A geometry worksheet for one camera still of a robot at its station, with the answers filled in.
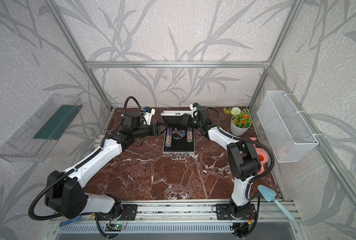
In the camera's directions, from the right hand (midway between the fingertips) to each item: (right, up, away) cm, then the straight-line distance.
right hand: (179, 118), depth 90 cm
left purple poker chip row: (-7, -14, +8) cm, 18 cm away
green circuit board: (-29, -52, -19) cm, 63 cm away
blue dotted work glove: (-51, -49, -19) cm, 74 cm away
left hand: (-7, -5, -11) cm, 14 cm away
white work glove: (-57, -16, +12) cm, 60 cm away
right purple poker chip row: (+7, -11, +9) cm, 16 cm away
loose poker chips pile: (-1, -11, +12) cm, 16 cm away
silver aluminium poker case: (0, -20, +6) cm, 21 cm away
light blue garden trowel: (+49, -40, -13) cm, 65 cm away
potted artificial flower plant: (+39, -1, +2) cm, 39 cm away
